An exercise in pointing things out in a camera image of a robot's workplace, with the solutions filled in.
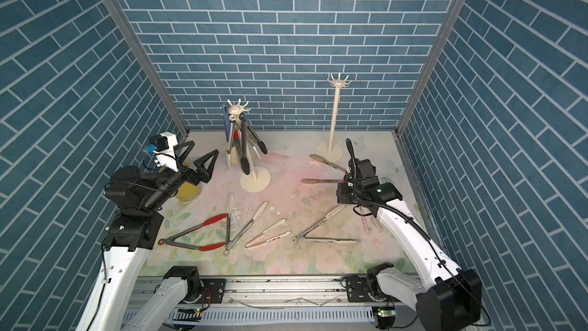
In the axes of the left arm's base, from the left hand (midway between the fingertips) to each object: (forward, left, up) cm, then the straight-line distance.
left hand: (212, 148), depth 61 cm
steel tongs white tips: (-13, +1, -39) cm, 41 cm away
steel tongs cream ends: (-11, -25, -38) cm, 47 cm away
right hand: (+1, -40, -24) cm, 47 cm away
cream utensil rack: (+15, -5, -39) cm, 42 cm away
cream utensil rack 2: (+32, -38, -37) cm, 62 cm away
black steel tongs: (+13, -6, -6) cm, 16 cm away
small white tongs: (-12, -6, -41) cm, 43 cm away
